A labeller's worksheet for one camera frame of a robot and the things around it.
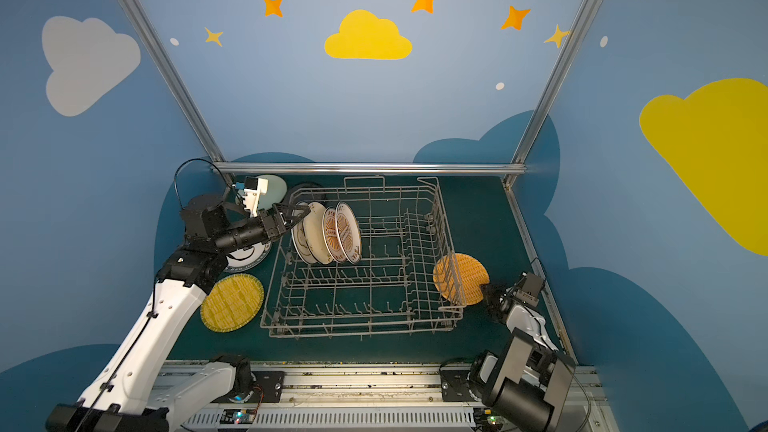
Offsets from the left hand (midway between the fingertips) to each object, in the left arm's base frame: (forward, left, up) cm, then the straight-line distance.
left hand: (305, 216), depth 66 cm
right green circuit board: (-34, -44, -35) cm, 66 cm away
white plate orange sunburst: (+9, -1, -21) cm, 23 cm away
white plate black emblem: (+7, +7, -23) cm, 25 cm away
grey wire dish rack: (+7, -12, -31) cm, 34 cm away
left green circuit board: (-35, +17, -34) cm, 51 cm away
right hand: (-1, -49, -32) cm, 59 cm away
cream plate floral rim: (+9, +3, -20) cm, 22 cm away
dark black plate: (+27, +9, -22) cm, 36 cm away
